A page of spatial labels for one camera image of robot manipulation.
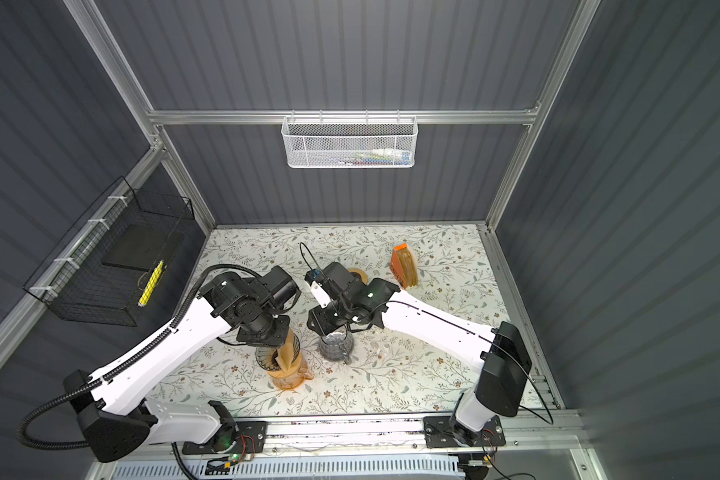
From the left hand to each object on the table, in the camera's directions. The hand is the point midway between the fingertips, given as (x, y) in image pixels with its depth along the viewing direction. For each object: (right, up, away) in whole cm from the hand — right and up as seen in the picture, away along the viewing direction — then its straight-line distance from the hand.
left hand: (281, 341), depth 70 cm
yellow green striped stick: (-32, +13, +1) cm, 34 cm away
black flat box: (-37, +23, +6) cm, 44 cm away
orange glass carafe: (+1, -11, +6) cm, 13 cm away
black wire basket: (-43, +15, -6) cm, 46 cm away
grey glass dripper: (-5, -5, +4) cm, 8 cm away
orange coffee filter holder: (+33, +16, +28) cm, 46 cm away
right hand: (+8, +3, +3) cm, 9 cm away
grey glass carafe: (+12, -5, +11) cm, 17 cm away
